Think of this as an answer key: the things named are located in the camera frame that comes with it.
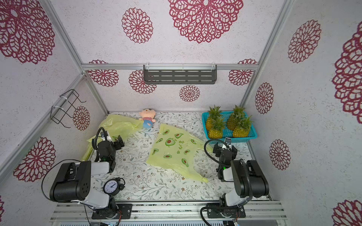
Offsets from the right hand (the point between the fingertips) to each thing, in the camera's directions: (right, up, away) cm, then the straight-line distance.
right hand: (226, 143), depth 91 cm
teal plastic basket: (+6, +3, +15) cm, 16 cm away
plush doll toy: (-55, +19, +18) cm, 61 cm away
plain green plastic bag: (-78, +11, +8) cm, 79 cm away
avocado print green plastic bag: (-31, -3, -5) cm, 31 cm away
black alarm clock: (-68, -24, -11) cm, 73 cm away
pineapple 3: (+11, +8, +2) cm, 14 cm away
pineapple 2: (-7, +20, +5) cm, 22 cm away
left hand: (-74, +3, +2) cm, 74 cm away
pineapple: (-6, +7, +1) cm, 9 cm away
